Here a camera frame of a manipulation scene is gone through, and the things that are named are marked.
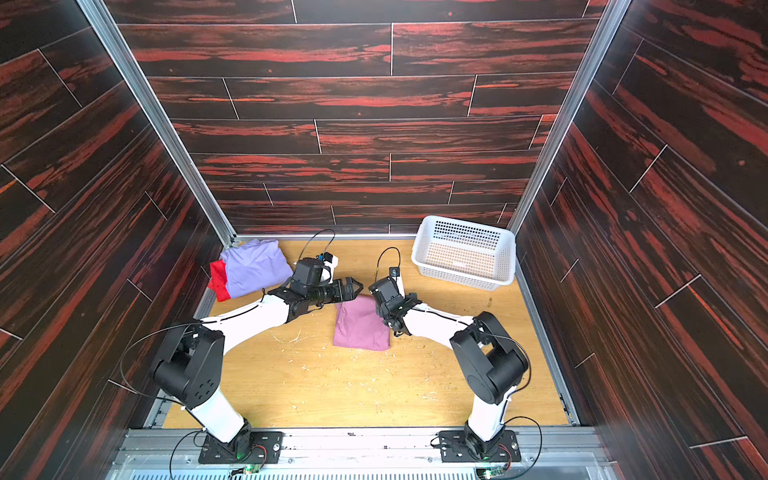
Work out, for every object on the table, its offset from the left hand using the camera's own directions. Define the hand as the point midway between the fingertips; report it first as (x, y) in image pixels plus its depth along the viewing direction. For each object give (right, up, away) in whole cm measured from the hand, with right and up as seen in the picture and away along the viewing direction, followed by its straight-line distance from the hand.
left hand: (356, 288), depth 90 cm
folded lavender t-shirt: (-38, +7, +14) cm, 41 cm away
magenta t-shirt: (+1, -11, +1) cm, 12 cm away
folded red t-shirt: (-50, +2, +13) cm, 51 cm away
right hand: (+14, -3, +5) cm, 15 cm away
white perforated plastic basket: (+40, +11, +25) cm, 48 cm away
